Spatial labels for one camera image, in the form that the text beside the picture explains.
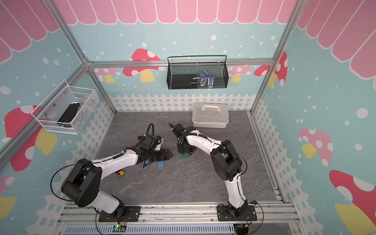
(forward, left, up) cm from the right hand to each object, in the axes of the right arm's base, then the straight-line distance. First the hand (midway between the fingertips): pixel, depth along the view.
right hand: (184, 151), depth 93 cm
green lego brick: (-2, +1, -4) cm, 4 cm away
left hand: (-5, +11, 0) cm, 12 cm away
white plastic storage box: (+24, -18, +7) cm, 31 cm away
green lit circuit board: (-40, +32, -7) cm, 52 cm away
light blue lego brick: (-8, +15, -3) cm, 17 cm away
